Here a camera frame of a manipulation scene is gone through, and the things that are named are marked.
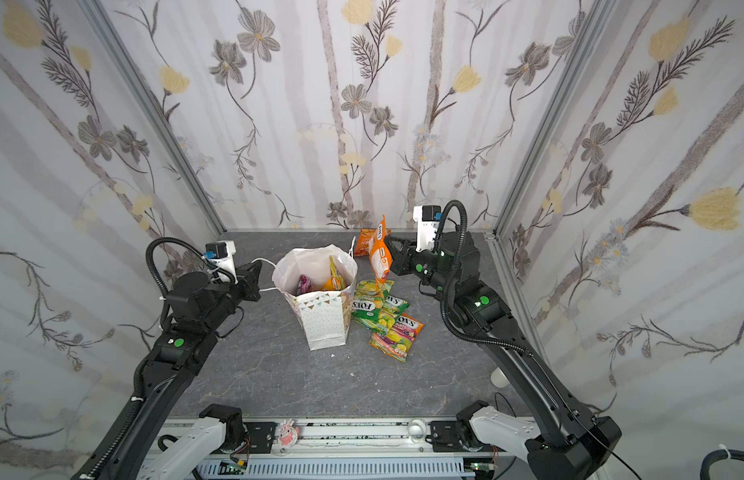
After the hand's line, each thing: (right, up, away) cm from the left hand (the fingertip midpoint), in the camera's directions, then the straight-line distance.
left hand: (256, 254), depth 70 cm
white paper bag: (+10, -9, +25) cm, 29 cm away
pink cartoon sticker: (+7, -44, +2) cm, 45 cm away
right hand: (+31, +4, -9) cm, 32 cm away
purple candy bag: (+7, -9, +17) cm, 20 cm away
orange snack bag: (+16, -3, +14) cm, 22 cm away
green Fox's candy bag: (+28, -16, +23) cm, 40 cm away
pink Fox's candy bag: (+35, -26, +17) cm, 47 cm away
